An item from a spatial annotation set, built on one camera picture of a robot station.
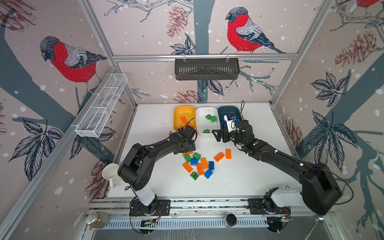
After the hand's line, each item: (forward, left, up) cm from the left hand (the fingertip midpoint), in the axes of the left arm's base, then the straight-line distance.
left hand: (187, 147), depth 91 cm
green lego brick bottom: (-16, -4, -2) cm, 17 cm away
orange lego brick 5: (-3, -26, -4) cm, 26 cm away
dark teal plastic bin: (+30, -28, +2) cm, 41 cm away
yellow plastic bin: (+31, 0, -1) cm, 31 cm away
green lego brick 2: (+23, -18, -1) cm, 30 cm away
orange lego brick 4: (-4, -20, -4) cm, 21 cm away
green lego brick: (+27, -15, -2) cm, 31 cm away
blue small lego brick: (+2, -27, +24) cm, 36 cm away
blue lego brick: (-8, -4, -3) cm, 9 cm away
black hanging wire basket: (+51, -14, +24) cm, 58 cm away
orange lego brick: (+26, +3, -4) cm, 26 cm away
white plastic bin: (+25, -14, -3) cm, 29 cm away
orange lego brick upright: (-12, -8, -4) cm, 15 cm away
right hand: (+4, -18, +14) cm, 23 cm away
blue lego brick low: (-15, -12, -3) cm, 20 cm away
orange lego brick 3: (-11, 0, -4) cm, 11 cm away
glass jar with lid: (-37, +38, +5) cm, 53 cm away
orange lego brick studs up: (-9, -10, -3) cm, 14 cm away
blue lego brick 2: (-10, -15, -4) cm, 18 cm away
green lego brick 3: (-6, 0, -1) cm, 6 cm away
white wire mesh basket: (-1, +45, +26) cm, 52 cm away
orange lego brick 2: (-2, 0, -3) cm, 4 cm away
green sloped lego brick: (+14, -13, -2) cm, 19 cm away
